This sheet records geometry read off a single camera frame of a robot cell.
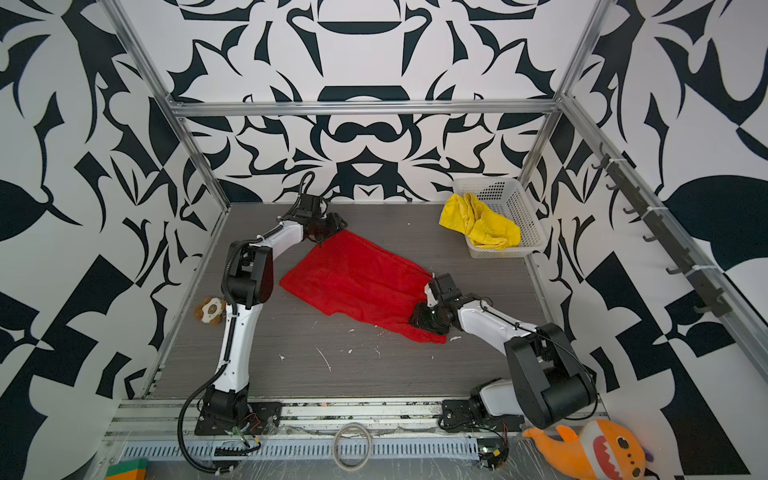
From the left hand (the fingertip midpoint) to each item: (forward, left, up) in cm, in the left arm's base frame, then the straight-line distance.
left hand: (344, 218), depth 109 cm
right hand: (-37, -23, -3) cm, 43 cm away
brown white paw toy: (-33, +38, -2) cm, 50 cm away
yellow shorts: (-8, -47, +3) cm, 48 cm away
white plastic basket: (+10, -63, -2) cm, 63 cm away
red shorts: (-23, -3, -2) cm, 23 cm away
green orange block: (-70, +44, -3) cm, 83 cm away
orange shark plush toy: (-70, -58, +4) cm, 91 cm away
